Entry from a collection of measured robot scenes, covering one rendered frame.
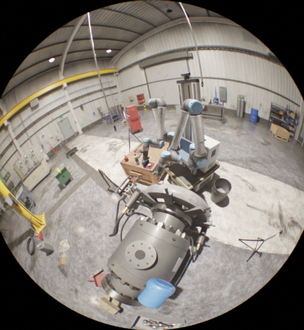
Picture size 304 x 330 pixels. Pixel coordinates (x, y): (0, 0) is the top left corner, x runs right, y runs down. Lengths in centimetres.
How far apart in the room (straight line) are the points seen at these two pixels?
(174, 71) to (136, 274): 987
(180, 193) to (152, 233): 37
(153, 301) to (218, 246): 132
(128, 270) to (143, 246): 23
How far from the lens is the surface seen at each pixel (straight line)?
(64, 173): 369
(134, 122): 455
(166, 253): 81
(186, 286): 175
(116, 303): 195
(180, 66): 939
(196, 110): 90
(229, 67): 896
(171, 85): 958
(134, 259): 77
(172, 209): 92
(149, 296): 70
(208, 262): 174
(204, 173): 191
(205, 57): 914
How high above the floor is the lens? 166
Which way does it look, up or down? 39 degrees down
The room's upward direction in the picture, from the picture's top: 13 degrees counter-clockwise
